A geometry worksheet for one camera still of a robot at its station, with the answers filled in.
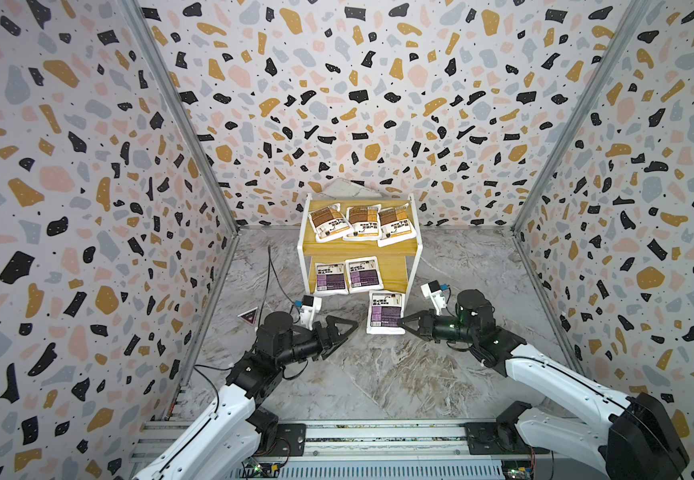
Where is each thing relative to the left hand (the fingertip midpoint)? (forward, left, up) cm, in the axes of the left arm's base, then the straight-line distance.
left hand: (354, 333), depth 70 cm
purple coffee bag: (+19, +7, -4) cm, 20 cm away
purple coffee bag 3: (+7, -8, -2) cm, 11 cm away
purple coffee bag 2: (+20, -2, -4) cm, 21 cm away
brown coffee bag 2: (+23, -3, +14) cm, 27 cm away
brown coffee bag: (+22, +6, +15) cm, 27 cm away
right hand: (+3, -11, -2) cm, 12 cm away
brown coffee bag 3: (+21, -10, +14) cm, 27 cm away
